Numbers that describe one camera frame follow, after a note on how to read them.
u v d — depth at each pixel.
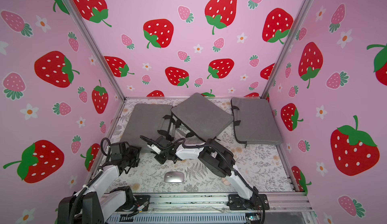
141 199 0.76
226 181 0.80
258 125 1.01
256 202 0.64
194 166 0.86
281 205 0.73
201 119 1.05
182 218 0.70
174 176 0.81
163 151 0.72
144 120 1.05
